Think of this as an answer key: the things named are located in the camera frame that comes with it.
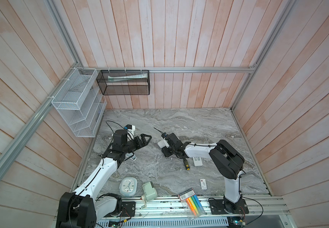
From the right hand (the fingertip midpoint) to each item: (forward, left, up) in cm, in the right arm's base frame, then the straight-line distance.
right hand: (165, 148), depth 97 cm
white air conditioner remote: (-9, -21, +1) cm, 23 cm away
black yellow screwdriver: (-14, -14, +1) cm, 20 cm away
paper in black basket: (+30, +35, +36) cm, 59 cm away
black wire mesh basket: (+41, +31, +26) cm, 57 cm away
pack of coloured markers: (-35, -15, +1) cm, 38 cm away
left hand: (-6, +10, +17) cm, 21 cm away
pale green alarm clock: (-27, +20, +4) cm, 34 cm away
